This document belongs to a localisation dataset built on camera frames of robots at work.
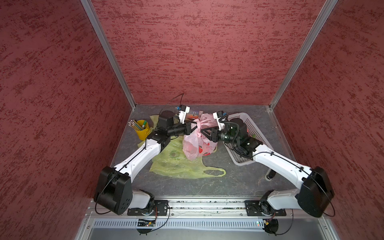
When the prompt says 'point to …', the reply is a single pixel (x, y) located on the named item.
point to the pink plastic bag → (199, 144)
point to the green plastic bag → (172, 162)
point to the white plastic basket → (253, 130)
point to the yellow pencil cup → (141, 127)
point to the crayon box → (195, 115)
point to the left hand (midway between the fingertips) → (198, 126)
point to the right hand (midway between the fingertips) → (202, 134)
